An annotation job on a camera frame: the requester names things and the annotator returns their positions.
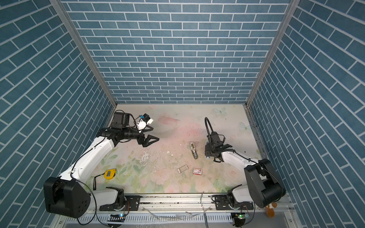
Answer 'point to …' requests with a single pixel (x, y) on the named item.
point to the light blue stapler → (194, 151)
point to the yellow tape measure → (110, 174)
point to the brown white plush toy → (270, 209)
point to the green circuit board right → (239, 219)
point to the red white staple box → (197, 171)
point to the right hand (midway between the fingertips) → (208, 148)
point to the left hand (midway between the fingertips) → (154, 133)
